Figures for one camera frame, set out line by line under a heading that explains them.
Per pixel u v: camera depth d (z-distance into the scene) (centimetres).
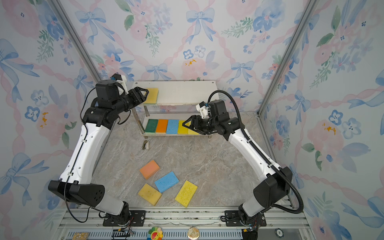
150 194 80
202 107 68
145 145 100
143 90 66
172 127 101
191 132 75
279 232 70
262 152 46
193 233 70
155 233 69
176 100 79
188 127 69
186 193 80
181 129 101
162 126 102
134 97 60
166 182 84
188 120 68
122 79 61
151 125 101
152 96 78
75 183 40
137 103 62
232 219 72
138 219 75
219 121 57
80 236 69
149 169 90
